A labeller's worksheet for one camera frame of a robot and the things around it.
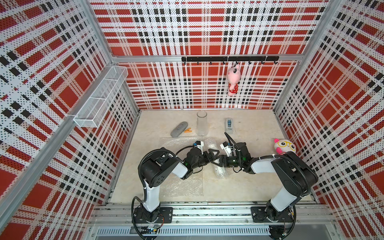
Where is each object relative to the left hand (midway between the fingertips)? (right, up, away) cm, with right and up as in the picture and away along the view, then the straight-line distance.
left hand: (218, 154), depth 90 cm
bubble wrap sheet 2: (0, -8, -9) cm, 12 cm away
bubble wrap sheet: (-16, -17, -6) cm, 24 cm away
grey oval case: (-27, +15, +16) cm, 35 cm away
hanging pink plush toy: (+9, +50, 0) cm, 50 cm away
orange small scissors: (-20, +14, +17) cm, 30 cm away
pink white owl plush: (+40, +5, +1) cm, 40 cm away
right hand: (-2, -4, -3) cm, 5 cm away
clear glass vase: (-10, +19, +13) cm, 25 cm away
